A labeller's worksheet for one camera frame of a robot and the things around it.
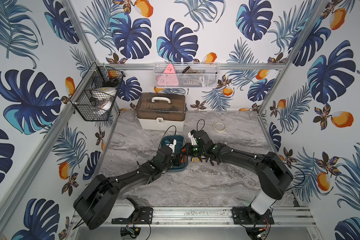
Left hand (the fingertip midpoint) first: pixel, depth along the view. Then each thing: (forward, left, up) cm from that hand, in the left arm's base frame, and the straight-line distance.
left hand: (183, 152), depth 84 cm
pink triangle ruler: (+37, +12, +23) cm, 45 cm away
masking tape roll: (+31, -26, -12) cm, 42 cm away
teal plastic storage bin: (+2, +2, +7) cm, 8 cm away
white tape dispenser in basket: (+25, +51, +14) cm, 59 cm away
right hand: (+2, +2, -1) cm, 3 cm away
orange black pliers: (-5, 0, +7) cm, 9 cm away
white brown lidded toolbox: (+23, +14, +9) cm, 28 cm away
